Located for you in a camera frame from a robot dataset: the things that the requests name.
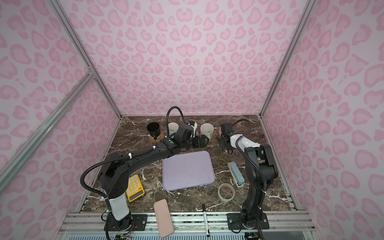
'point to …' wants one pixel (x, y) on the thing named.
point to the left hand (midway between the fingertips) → (205, 138)
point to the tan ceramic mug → (219, 133)
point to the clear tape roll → (226, 192)
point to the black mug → (154, 129)
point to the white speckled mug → (207, 129)
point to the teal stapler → (236, 174)
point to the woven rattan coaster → (158, 139)
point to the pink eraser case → (163, 218)
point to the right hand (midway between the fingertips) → (226, 143)
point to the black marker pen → (206, 220)
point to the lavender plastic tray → (187, 169)
